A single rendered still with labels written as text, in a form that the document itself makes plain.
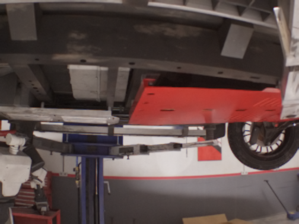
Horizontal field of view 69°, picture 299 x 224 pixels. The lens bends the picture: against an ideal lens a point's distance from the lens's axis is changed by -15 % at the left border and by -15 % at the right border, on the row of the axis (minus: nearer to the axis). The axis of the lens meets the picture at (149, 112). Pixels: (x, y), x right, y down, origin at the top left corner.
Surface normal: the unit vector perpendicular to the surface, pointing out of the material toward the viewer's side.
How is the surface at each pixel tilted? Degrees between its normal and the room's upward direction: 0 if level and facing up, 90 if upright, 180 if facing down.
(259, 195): 90
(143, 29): 90
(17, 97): 90
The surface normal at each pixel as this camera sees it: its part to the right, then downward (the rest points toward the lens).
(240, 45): 0.09, 0.72
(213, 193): 0.17, -0.23
